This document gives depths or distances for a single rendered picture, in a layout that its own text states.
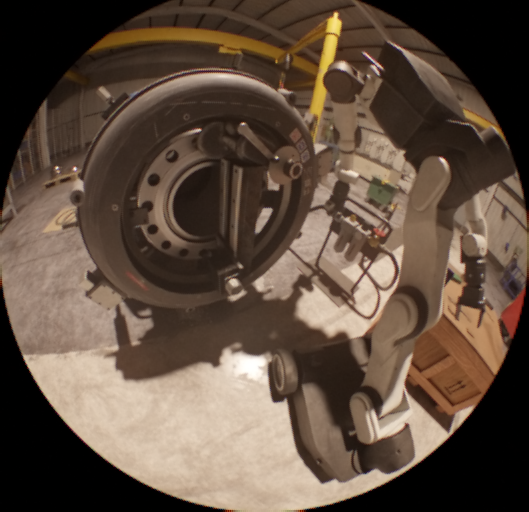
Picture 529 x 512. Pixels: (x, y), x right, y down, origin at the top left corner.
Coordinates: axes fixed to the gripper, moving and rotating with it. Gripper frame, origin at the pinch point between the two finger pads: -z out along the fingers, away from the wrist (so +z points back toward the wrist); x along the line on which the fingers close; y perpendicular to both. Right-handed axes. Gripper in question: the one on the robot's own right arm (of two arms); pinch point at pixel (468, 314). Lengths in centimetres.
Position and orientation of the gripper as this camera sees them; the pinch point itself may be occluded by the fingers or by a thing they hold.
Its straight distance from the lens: 76.3
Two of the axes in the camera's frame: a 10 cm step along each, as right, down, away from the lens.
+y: -10.0, -0.1, 0.1
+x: 0.1, 0.2, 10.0
